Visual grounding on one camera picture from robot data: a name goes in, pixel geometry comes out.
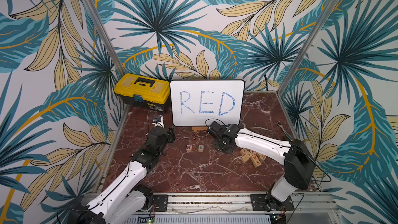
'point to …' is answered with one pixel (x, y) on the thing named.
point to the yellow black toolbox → (143, 91)
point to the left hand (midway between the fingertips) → (168, 129)
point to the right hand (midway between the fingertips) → (217, 147)
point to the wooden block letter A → (254, 157)
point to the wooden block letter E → (201, 148)
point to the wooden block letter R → (188, 148)
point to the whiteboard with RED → (200, 102)
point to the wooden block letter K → (257, 163)
